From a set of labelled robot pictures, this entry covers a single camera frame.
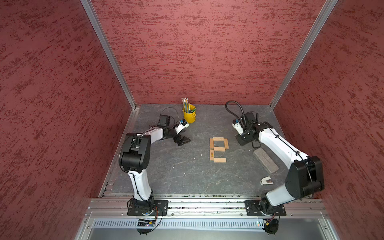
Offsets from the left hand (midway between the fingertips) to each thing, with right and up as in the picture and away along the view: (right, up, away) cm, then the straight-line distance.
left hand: (185, 136), depth 96 cm
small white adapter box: (+46, -23, -15) cm, 54 cm away
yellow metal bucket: (+3, +13, +8) cm, 15 cm away
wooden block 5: (+27, -5, +2) cm, 28 cm away
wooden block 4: (+17, -10, -4) cm, 20 cm away
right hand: (+34, -1, -9) cm, 35 cm away
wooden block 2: (+23, -2, +5) cm, 23 cm away
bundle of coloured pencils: (0, +22, +6) cm, 23 cm away
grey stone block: (+48, -10, -5) cm, 49 cm away
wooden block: (+17, -5, +1) cm, 18 cm away
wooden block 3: (+23, -8, -1) cm, 24 cm away
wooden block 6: (+22, -14, -6) cm, 27 cm away
